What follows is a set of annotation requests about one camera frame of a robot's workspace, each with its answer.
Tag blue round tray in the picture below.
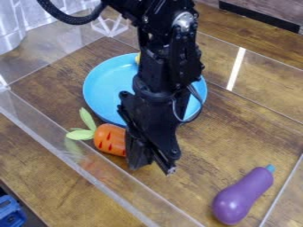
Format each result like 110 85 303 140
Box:
82 53 207 127

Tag blue object bottom left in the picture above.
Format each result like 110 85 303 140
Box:
0 195 26 227

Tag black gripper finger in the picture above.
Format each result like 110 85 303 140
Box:
152 149 176 176
125 132 152 170

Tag clear acrylic triangle stand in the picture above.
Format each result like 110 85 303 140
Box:
89 15 129 38

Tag purple toy eggplant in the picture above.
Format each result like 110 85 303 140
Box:
212 164 276 225

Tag yellow toy lemon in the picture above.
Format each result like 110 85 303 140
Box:
135 53 141 65

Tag white curtain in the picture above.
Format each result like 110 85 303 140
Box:
0 0 98 55

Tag orange toy carrot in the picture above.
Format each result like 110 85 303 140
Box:
66 107 125 157

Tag clear acrylic front wall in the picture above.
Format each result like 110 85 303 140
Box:
0 87 204 227

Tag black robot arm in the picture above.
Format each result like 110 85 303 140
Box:
100 0 204 175

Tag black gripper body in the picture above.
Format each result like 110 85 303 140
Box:
118 76 189 159

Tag black braided cable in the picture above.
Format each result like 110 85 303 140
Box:
36 0 109 26

